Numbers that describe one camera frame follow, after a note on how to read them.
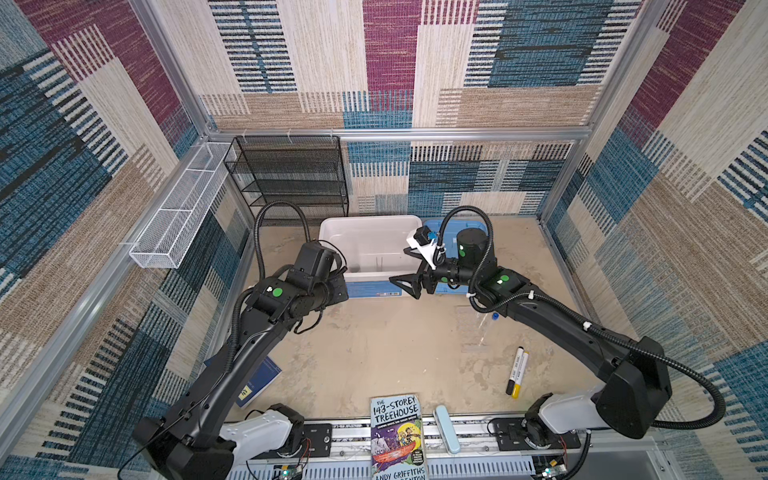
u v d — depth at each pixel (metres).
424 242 0.62
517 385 0.81
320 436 0.74
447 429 0.73
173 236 0.92
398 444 0.71
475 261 0.58
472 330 0.89
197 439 0.37
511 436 0.73
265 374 0.84
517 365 0.84
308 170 1.07
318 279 0.54
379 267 1.05
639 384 0.41
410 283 0.64
